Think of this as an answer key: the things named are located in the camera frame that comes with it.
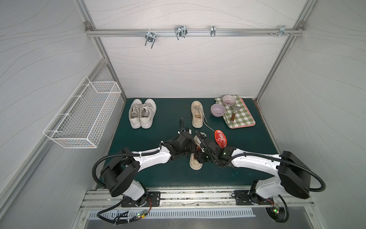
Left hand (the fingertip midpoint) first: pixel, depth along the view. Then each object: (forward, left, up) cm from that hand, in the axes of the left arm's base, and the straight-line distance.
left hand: (197, 146), depth 85 cm
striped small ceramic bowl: (+46, -28, -6) cm, 55 cm away
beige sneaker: (-10, +2, -3) cm, 11 cm away
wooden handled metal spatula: (+40, -32, -9) cm, 52 cm away
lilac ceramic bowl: (+34, -17, -6) cm, 39 cm away
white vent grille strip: (-33, +19, -9) cm, 39 cm away
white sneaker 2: (+26, +36, 0) cm, 45 cm away
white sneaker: (+25, +45, 0) cm, 52 cm away
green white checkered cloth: (+29, -36, -7) cm, 47 cm away
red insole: (+9, -17, -7) cm, 20 cm away
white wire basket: (+1, +59, +23) cm, 63 cm away
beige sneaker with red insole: (+28, -1, -5) cm, 29 cm away
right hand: (-4, +1, -2) cm, 4 cm away
